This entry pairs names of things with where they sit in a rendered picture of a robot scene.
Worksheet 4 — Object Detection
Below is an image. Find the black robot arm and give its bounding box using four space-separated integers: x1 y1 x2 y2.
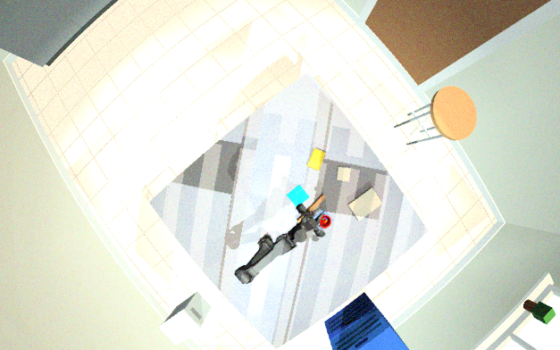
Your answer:
234 215 318 284

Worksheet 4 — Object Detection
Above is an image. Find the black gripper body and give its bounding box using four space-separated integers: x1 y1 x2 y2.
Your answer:
296 204 326 238

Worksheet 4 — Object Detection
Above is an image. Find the yellow block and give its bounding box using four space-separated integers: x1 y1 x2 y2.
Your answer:
307 148 325 171

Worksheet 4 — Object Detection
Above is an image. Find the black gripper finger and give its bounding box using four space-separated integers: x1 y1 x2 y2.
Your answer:
307 207 322 216
314 211 325 226

